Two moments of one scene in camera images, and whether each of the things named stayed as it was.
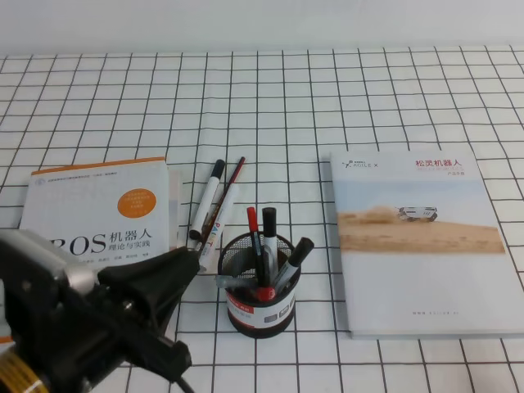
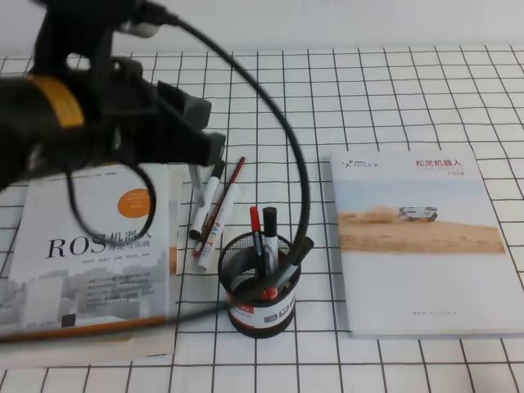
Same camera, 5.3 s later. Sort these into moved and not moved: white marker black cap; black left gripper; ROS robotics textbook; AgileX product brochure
Moved: black left gripper
Not moved: ROS robotics textbook; AgileX product brochure; white marker black cap
